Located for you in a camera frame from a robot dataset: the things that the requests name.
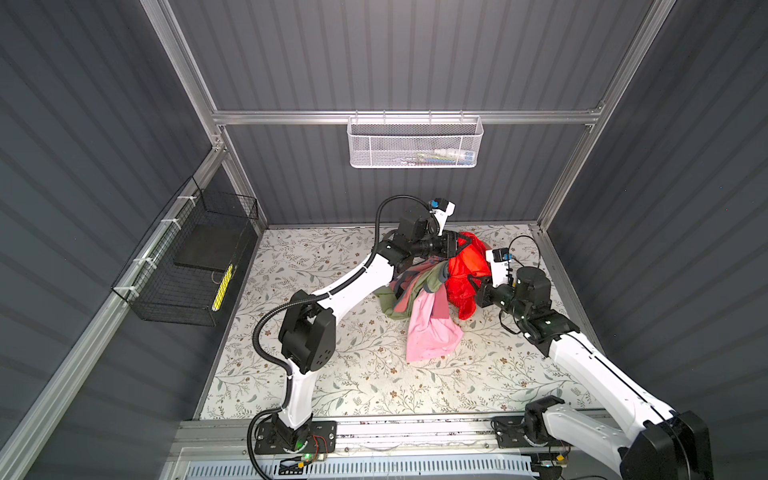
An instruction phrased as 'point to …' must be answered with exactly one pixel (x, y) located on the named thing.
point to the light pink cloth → (429, 337)
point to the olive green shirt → (426, 278)
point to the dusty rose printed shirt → (440, 302)
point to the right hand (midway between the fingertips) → (475, 277)
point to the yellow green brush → (222, 288)
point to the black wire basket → (183, 268)
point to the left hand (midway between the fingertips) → (468, 238)
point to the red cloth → (472, 259)
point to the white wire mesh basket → (414, 142)
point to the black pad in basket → (211, 246)
